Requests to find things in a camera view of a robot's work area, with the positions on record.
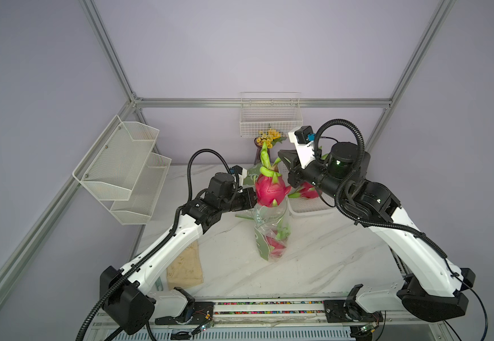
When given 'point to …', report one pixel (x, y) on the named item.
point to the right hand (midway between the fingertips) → (283, 156)
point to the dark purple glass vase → (258, 155)
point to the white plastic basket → (300, 207)
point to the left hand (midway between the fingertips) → (259, 199)
